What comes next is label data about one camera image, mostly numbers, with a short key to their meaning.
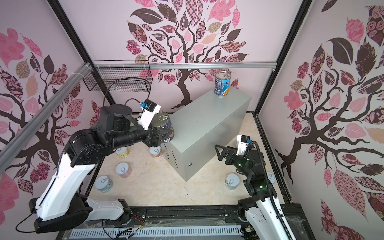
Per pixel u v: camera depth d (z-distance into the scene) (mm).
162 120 502
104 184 788
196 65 928
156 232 697
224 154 606
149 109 433
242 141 617
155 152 921
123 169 839
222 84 759
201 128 669
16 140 522
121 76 949
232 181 796
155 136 463
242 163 586
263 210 467
